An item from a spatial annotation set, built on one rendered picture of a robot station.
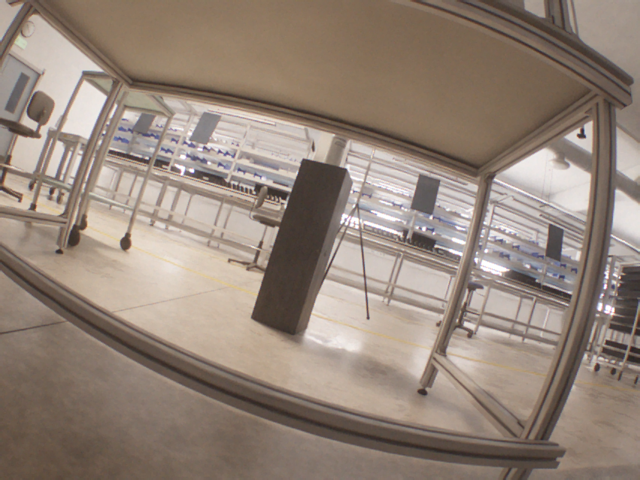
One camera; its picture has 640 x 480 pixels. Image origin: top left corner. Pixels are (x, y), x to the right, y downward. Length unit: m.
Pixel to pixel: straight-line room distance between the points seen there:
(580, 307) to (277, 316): 1.31
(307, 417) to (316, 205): 1.21
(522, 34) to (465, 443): 0.74
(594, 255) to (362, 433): 0.53
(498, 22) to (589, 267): 0.50
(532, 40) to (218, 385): 0.83
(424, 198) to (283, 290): 3.47
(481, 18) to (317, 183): 1.17
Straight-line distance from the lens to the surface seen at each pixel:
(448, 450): 0.59
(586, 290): 0.69
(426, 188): 4.82
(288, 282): 1.58
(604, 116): 0.83
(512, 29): 0.72
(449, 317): 1.29
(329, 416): 0.50
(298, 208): 1.60
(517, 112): 1.06
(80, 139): 4.38
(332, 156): 1.72
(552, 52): 0.75
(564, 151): 5.87
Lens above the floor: 0.40
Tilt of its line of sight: 3 degrees up
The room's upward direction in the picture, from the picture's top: 18 degrees clockwise
